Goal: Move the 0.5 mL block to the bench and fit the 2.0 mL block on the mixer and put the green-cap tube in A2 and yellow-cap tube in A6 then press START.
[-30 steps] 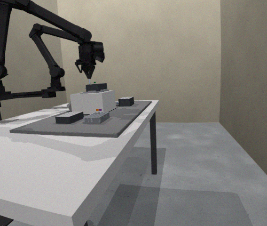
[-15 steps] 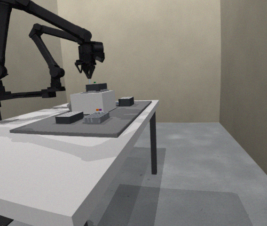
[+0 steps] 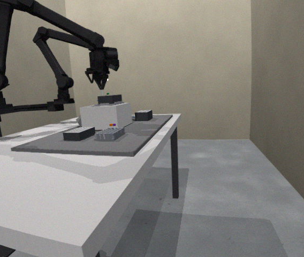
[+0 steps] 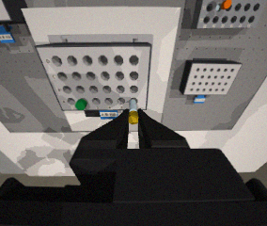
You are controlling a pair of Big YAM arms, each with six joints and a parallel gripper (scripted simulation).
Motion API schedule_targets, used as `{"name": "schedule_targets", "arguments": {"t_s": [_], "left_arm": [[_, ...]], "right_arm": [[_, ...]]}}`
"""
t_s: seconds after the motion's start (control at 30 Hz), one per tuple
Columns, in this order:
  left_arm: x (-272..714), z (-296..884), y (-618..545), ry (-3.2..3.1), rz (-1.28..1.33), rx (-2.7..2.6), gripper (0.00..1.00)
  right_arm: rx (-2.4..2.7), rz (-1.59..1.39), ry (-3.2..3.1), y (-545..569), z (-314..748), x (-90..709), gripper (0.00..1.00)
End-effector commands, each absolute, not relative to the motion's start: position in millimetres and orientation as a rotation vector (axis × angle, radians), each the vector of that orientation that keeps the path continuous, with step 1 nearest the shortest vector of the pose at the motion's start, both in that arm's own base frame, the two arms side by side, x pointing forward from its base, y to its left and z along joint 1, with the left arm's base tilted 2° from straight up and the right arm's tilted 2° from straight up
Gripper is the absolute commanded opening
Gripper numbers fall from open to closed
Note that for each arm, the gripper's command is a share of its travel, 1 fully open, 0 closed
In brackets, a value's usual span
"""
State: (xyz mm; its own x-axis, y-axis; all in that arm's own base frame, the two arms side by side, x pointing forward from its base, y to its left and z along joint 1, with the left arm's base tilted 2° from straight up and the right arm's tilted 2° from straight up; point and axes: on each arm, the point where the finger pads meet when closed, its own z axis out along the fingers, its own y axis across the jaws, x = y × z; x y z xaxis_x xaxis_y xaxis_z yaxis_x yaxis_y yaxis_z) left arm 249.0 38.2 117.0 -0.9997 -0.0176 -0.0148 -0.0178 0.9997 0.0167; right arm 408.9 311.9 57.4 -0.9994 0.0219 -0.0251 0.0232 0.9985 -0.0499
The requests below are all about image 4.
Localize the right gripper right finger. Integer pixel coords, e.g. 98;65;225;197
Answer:
138;108;191;149

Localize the grey flat rectangular mat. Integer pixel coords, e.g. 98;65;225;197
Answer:
0;0;267;133

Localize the grey tube rack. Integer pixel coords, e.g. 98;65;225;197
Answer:
191;0;267;29

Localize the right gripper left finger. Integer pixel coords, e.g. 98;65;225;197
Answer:
76;108;129;149

